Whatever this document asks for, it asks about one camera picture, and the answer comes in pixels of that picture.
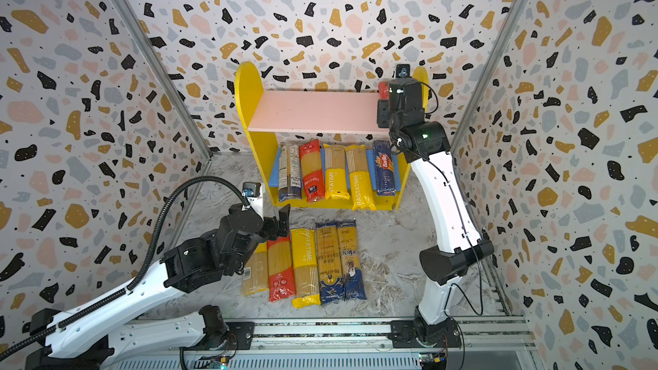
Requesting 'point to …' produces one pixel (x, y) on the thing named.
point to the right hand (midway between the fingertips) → (392, 96)
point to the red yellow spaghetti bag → (314, 184)
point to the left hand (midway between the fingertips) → (274, 202)
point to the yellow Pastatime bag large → (335, 171)
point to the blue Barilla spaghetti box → (385, 175)
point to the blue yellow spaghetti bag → (330, 268)
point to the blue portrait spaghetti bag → (352, 276)
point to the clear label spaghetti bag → (290, 172)
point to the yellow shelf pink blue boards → (320, 149)
